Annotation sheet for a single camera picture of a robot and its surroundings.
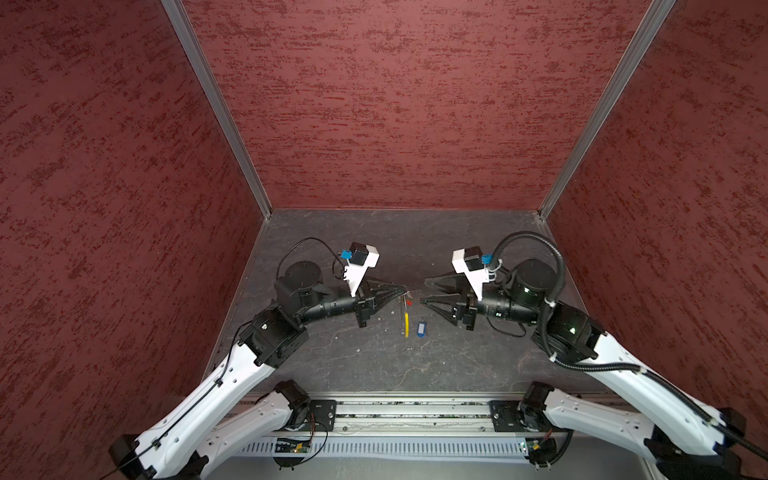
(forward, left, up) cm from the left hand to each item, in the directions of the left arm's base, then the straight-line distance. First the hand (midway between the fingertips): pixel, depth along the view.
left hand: (400, 296), depth 58 cm
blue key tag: (+8, -8, -35) cm, 37 cm away
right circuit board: (-23, -35, -35) cm, 55 cm away
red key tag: (-2, -2, 0) cm, 2 cm away
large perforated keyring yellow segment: (-4, -2, -4) cm, 6 cm away
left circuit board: (-22, +26, -37) cm, 50 cm away
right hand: (-1, -5, +1) cm, 5 cm away
